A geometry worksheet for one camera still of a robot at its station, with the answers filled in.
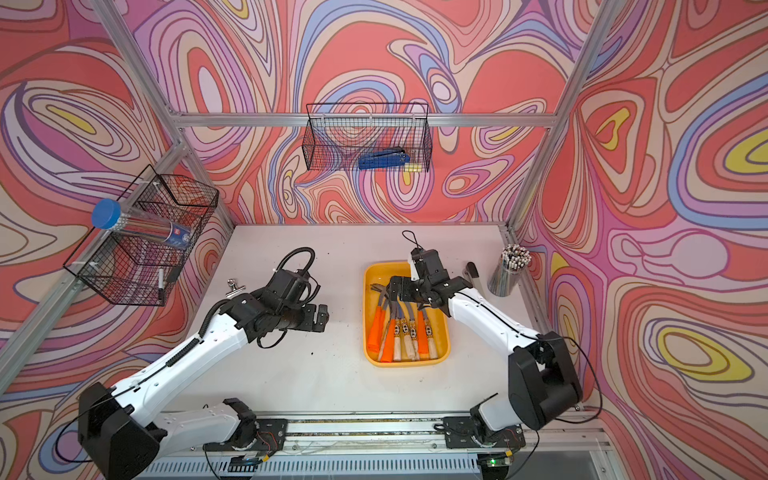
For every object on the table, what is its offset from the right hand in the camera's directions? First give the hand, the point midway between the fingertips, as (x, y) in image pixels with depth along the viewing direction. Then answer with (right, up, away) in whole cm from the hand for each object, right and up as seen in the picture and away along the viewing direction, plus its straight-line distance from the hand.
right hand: (403, 296), depth 86 cm
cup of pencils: (+33, +11, 0) cm, 35 cm away
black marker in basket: (-60, +3, -14) cm, 62 cm away
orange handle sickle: (-8, -10, +4) cm, 13 cm away
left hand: (-23, -4, -7) cm, 25 cm away
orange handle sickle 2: (-5, -16, -3) cm, 17 cm away
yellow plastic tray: (-7, +6, +14) cm, 17 cm away
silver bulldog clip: (-58, +2, +15) cm, 60 cm away
